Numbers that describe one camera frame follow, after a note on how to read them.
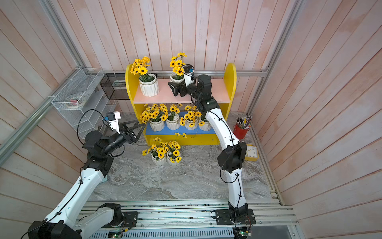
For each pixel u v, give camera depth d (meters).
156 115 0.84
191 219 0.75
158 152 0.85
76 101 0.74
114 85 0.88
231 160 0.63
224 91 0.77
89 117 0.78
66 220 0.39
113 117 0.58
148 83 0.68
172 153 0.84
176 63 0.64
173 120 0.89
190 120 0.84
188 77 0.66
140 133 0.62
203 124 0.84
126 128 0.66
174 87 0.69
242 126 1.01
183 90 0.69
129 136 0.59
